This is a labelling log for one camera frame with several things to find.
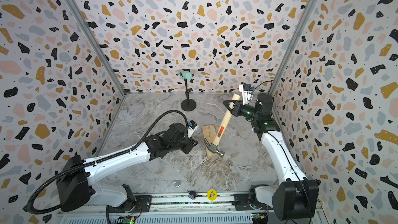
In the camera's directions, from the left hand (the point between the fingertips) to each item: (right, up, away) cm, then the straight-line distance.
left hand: (198, 139), depth 79 cm
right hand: (+14, +18, -6) cm, 24 cm away
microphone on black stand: (-10, +18, +35) cm, 40 cm away
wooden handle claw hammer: (+8, -4, -1) cm, 9 cm away
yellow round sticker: (+7, -27, -2) cm, 28 cm away
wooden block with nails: (+6, +1, +15) cm, 16 cm away
